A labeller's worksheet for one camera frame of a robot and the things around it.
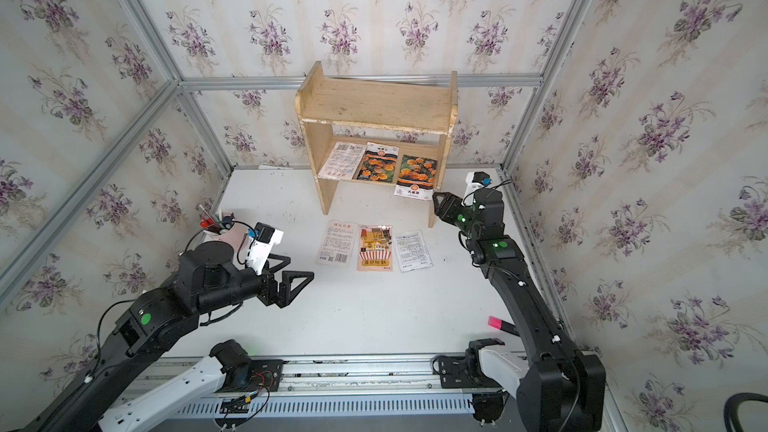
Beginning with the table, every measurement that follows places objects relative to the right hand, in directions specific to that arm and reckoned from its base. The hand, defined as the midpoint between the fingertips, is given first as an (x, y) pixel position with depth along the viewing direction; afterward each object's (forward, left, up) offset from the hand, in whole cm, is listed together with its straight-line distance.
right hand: (443, 197), depth 78 cm
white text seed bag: (-3, +7, -25) cm, 26 cm away
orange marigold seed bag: (+12, +6, -5) cm, 14 cm away
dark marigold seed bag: (+17, +18, -4) cm, 25 cm away
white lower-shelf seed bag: (+17, +29, -4) cm, 34 cm away
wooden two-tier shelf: (+42, +16, -12) cm, 46 cm away
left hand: (-23, +32, +3) cm, 40 cm away
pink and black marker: (-25, -17, -24) cm, 39 cm away
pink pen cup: (-1, +66, -15) cm, 67 cm away
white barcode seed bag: (0, +31, -25) cm, 40 cm away
